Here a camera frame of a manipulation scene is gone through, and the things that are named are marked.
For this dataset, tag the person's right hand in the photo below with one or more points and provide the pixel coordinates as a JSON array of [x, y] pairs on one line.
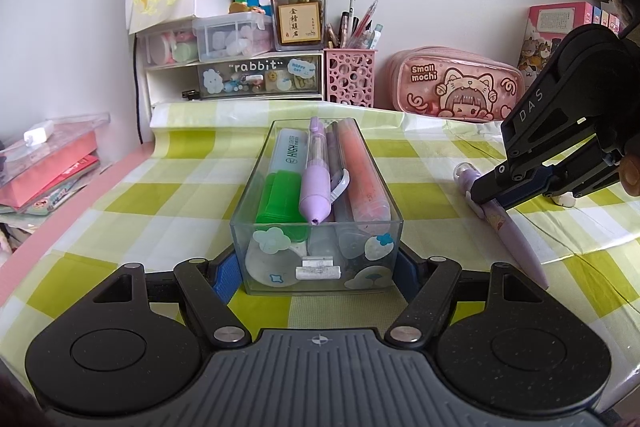
[[631, 174]]

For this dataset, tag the green white glue stick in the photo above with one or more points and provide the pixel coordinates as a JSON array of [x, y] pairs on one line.
[[265, 267]]

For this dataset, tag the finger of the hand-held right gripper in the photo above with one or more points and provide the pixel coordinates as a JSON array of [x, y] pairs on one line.
[[585, 177], [505, 184]]

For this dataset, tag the pink boxed book set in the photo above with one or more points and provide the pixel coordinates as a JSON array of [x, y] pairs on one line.
[[550, 27]]

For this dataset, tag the clear plastic case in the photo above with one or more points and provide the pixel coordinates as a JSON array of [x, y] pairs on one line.
[[75, 127]]

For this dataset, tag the light blue highlighter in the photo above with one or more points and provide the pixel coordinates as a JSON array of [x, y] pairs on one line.
[[344, 209]]

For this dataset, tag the clear lidded storage box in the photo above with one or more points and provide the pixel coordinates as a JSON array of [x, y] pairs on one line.
[[230, 39]]

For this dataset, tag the white charger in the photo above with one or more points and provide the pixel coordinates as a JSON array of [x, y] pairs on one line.
[[37, 132]]

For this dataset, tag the pink cartoon pencil case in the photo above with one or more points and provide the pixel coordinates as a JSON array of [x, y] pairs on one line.
[[450, 82]]

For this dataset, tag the pink perforated pen holder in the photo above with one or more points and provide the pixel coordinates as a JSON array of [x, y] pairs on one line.
[[350, 77]]

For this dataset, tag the clear box of tape rolls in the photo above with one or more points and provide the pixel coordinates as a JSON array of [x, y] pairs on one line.
[[170, 47]]

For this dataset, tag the black binder clip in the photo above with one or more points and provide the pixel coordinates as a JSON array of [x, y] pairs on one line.
[[190, 94]]

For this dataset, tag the bunch of pens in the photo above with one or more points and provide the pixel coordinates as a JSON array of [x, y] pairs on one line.
[[357, 32]]

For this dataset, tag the small brown toy figurine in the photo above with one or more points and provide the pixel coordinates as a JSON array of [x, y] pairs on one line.
[[250, 9]]

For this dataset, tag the pile of booklets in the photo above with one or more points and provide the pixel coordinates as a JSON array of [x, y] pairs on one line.
[[60, 197]]

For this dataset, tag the red book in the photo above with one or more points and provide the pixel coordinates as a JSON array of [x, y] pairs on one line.
[[55, 162]]

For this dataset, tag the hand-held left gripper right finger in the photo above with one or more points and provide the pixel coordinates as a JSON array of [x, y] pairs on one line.
[[406, 277]]

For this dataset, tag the green checked tablecloth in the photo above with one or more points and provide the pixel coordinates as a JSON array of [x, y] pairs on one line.
[[150, 207]]

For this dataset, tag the purple gel pen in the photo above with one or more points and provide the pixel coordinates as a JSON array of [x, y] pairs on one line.
[[315, 187]]

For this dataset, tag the green capped highlighter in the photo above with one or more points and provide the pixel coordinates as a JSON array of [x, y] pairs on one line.
[[280, 197]]

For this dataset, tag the white drawer organiser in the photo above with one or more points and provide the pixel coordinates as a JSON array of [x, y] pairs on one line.
[[170, 82]]

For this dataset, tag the clear plastic box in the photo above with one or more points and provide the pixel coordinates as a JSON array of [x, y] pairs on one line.
[[320, 284]]

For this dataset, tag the peach highlighter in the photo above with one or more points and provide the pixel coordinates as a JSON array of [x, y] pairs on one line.
[[362, 187]]

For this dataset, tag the white eraser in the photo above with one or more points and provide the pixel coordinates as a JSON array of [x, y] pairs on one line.
[[562, 199]]

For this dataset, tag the purple cartoon pen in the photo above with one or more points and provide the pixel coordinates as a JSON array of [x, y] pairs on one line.
[[515, 237]]

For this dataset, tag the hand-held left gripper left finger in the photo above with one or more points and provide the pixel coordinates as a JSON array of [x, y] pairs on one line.
[[227, 277]]

